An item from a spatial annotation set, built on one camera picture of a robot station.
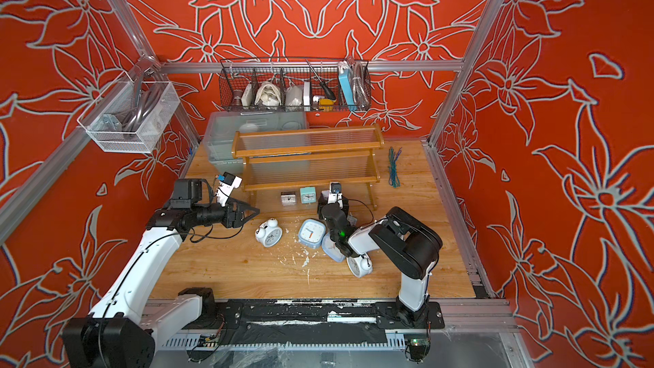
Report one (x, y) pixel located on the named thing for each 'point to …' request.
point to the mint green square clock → (308, 195)
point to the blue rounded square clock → (312, 232)
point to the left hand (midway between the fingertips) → (252, 207)
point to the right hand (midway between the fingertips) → (323, 194)
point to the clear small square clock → (289, 198)
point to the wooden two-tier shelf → (285, 158)
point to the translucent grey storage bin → (220, 128)
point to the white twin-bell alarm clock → (269, 233)
